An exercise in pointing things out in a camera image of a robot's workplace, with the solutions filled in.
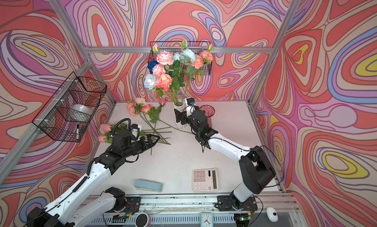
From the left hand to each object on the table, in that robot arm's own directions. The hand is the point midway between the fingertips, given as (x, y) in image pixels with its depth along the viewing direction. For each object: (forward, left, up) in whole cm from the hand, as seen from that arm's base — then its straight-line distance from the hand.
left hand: (157, 139), depth 76 cm
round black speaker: (-34, +5, -14) cm, 37 cm away
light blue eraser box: (-19, +6, -16) cm, 25 cm away
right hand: (+15, -13, +6) cm, 21 cm away
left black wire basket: (+3, +46, +15) cm, 49 cm away
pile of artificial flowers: (+22, +12, -18) cm, 31 cm away
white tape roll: (+7, +36, +14) cm, 40 cm away
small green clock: (-33, -25, -16) cm, 45 cm away
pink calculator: (-16, -25, -17) cm, 35 cm away
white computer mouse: (-32, -56, -16) cm, 67 cm away
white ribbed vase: (+20, -12, +4) cm, 24 cm away
